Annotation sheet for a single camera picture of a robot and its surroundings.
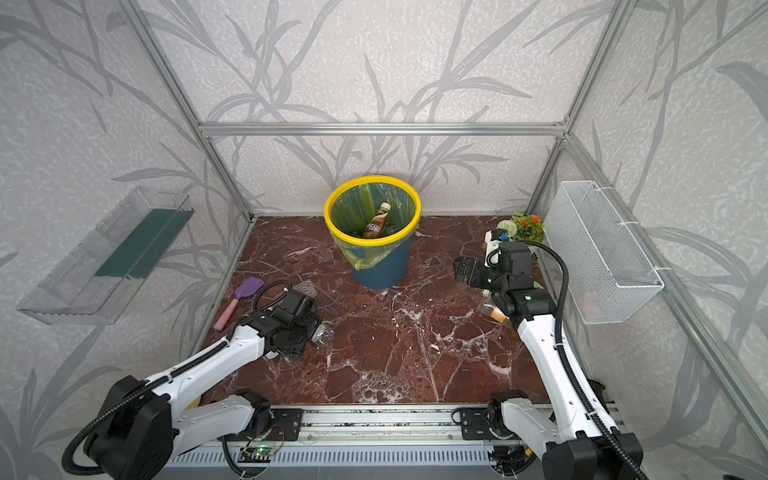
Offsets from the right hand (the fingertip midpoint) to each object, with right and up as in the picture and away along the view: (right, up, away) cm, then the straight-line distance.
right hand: (468, 261), depth 78 cm
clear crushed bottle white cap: (-48, -10, +15) cm, 51 cm away
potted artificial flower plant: (+23, +10, +19) cm, 31 cm away
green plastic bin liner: (-33, +17, +16) cm, 40 cm away
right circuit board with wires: (+10, -49, -5) cm, 50 cm away
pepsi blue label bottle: (-40, -22, +7) cm, 46 cm away
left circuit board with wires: (-53, -46, -6) cm, 71 cm away
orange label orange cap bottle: (+10, -16, +11) cm, 22 cm away
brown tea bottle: (-26, +10, +13) cm, 31 cm away
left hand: (-42, -20, +8) cm, 47 cm away
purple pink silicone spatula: (-69, -10, +22) cm, 73 cm away
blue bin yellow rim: (-21, -6, +24) cm, 32 cm away
